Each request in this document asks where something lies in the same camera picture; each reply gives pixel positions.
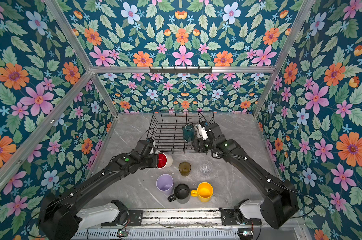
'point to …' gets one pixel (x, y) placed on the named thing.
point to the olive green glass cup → (184, 168)
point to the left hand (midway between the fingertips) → (160, 157)
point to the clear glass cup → (205, 167)
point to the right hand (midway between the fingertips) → (199, 140)
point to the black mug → (181, 194)
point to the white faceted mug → (201, 131)
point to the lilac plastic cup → (164, 183)
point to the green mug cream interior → (188, 132)
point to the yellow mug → (204, 192)
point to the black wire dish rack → (174, 131)
